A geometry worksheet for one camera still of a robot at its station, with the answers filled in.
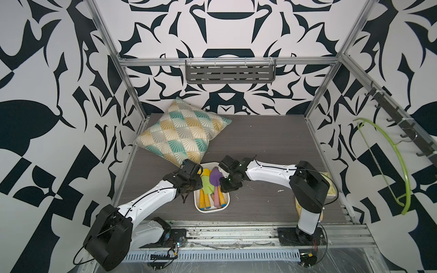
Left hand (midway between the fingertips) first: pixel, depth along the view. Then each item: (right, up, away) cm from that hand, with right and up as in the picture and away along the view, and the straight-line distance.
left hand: (198, 179), depth 86 cm
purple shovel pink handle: (+8, -1, +4) cm, 9 cm away
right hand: (+11, -4, 0) cm, 12 cm away
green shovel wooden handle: (+4, -4, +1) cm, 6 cm away
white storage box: (+8, -12, -6) cm, 16 cm away
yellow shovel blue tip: (+3, -9, -3) cm, 10 cm away
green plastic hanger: (+73, 0, -29) cm, 79 cm away
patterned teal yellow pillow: (-9, +23, +3) cm, 25 cm away
